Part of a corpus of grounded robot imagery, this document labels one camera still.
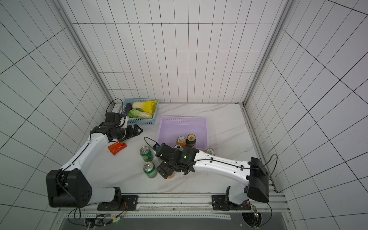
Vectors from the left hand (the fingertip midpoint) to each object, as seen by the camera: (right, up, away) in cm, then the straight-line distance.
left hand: (134, 135), depth 84 cm
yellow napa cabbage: (+3, +19, +21) cm, 28 cm away
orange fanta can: (+28, -3, +1) cm, 28 cm away
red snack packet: (-14, -9, +7) cm, 18 cm away
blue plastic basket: (-3, +8, +18) cm, 20 cm away
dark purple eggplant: (-15, +18, +28) cm, 36 cm away
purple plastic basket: (+20, +3, +19) cm, 27 cm away
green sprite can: (+8, -10, -4) cm, 14 cm away
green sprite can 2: (+12, -17, -10) cm, 23 cm away
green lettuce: (-4, +14, +19) cm, 24 cm away
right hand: (+19, -14, -13) cm, 27 cm away
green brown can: (+34, -3, +1) cm, 34 cm away
